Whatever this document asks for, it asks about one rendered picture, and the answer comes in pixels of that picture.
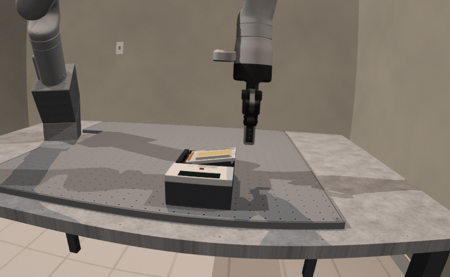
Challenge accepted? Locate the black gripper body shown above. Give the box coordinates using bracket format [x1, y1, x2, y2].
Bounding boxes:
[233, 63, 272, 100]

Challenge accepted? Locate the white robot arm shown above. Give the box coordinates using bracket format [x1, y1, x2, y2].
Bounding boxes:
[16, 0, 277, 86]

